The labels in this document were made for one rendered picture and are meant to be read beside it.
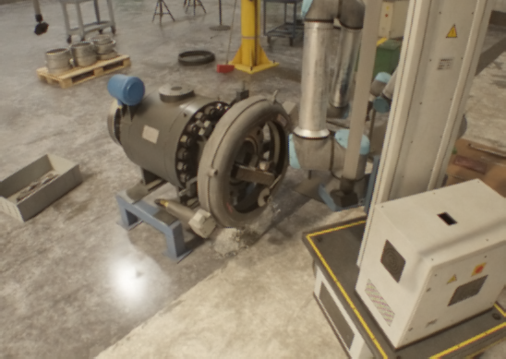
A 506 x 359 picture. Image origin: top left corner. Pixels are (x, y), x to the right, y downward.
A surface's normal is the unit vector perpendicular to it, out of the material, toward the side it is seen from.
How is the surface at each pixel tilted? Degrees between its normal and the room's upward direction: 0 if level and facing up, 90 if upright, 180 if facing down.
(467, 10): 90
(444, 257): 0
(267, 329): 0
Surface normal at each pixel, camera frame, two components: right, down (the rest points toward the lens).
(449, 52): 0.31, 0.52
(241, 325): 0.00, -0.84
